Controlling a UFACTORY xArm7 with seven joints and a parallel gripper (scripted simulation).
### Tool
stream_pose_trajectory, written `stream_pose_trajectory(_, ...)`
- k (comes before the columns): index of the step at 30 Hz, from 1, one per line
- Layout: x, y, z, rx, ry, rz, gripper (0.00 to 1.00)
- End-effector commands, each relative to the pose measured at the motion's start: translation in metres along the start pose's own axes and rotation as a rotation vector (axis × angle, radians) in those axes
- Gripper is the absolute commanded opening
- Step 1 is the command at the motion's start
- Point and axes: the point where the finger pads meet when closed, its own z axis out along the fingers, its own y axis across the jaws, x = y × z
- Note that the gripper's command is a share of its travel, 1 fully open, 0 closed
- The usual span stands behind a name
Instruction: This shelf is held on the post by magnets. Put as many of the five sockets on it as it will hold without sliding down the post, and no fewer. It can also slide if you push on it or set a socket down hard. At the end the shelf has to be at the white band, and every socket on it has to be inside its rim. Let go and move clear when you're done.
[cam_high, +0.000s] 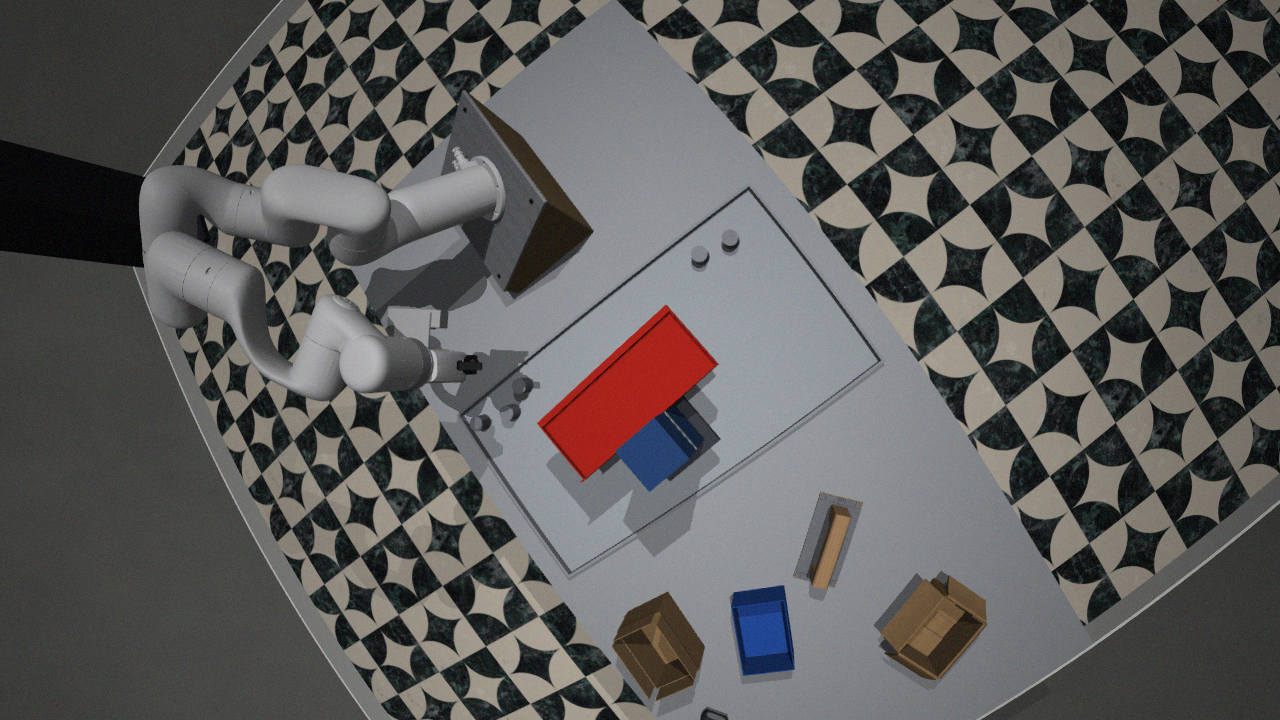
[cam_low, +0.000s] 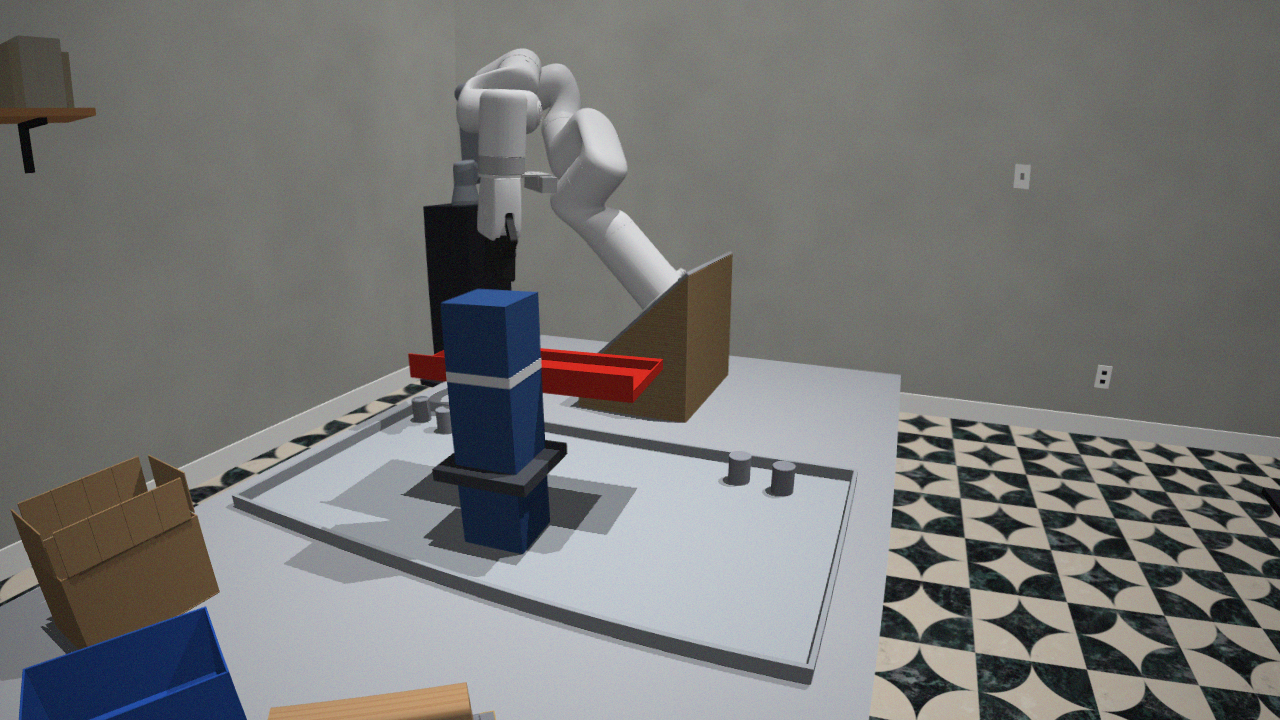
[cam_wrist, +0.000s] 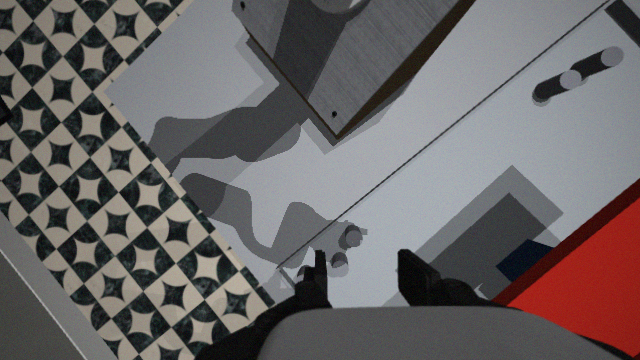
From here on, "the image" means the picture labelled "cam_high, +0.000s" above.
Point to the blue open bin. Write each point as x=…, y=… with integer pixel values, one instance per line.
x=762, y=631

